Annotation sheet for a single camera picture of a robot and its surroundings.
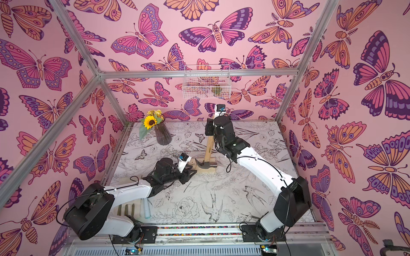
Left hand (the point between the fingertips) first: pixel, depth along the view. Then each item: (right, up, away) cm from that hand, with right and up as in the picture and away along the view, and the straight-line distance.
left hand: (195, 168), depth 85 cm
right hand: (+9, +26, -9) cm, 29 cm away
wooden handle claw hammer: (+6, +2, -1) cm, 7 cm away
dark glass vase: (-22, +18, +16) cm, 33 cm away
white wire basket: (+6, +50, +10) cm, 51 cm away
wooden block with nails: (0, 0, 0) cm, 0 cm away
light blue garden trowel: (-24, -20, -6) cm, 31 cm away
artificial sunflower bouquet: (-24, +27, +2) cm, 36 cm away
